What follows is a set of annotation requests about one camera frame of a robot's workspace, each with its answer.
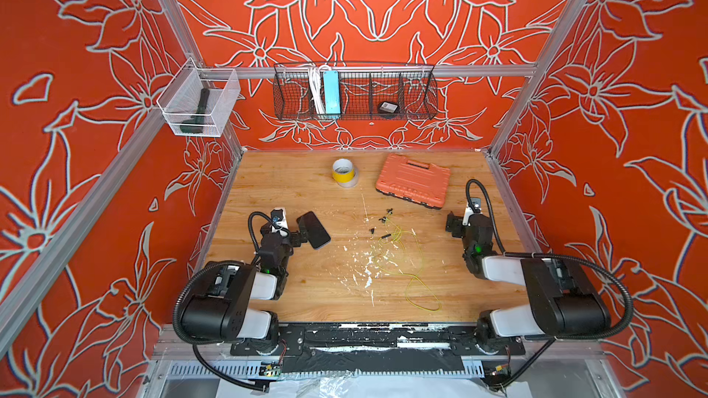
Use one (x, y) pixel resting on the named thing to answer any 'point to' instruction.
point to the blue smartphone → (315, 232)
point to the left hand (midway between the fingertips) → (288, 217)
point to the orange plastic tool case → (415, 181)
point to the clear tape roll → (350, 183)
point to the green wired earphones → (401, 252)
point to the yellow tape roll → (343, 170)
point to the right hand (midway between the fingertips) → (468, 211)
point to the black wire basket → (362, 87)
